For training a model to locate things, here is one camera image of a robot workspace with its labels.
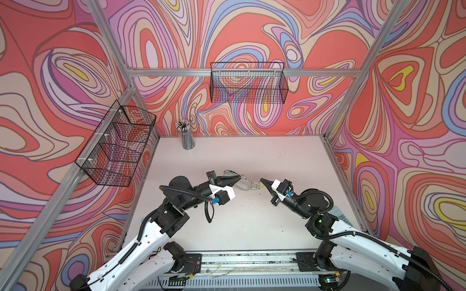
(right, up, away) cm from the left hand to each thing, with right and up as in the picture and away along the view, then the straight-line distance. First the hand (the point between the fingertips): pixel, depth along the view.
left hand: (238, 174), depth 59 cm
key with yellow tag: (+9, -6, +11) cm, 15 cm away
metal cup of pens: (-29, +19, +43) cm, 56 cm away
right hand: (+10, -4, +11) cm, 15 cm away
